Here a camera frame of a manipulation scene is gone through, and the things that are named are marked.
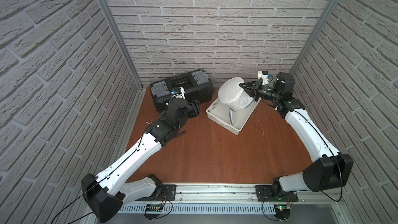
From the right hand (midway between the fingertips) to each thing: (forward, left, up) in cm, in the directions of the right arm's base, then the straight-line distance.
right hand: (241, 84), depth 71 cm
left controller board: (-43, +45, -38) cm, 73 cm away
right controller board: (-47, -16, -38) cm, 63 cm away
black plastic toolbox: (+20, +22, -19) cm, 35 cm away
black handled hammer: (-5, +33, -36) cm, 49 cm away
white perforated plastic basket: (+9, +7, -35) cm, 37 cm away
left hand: (-4, +20, -5) cm, 21 cm away
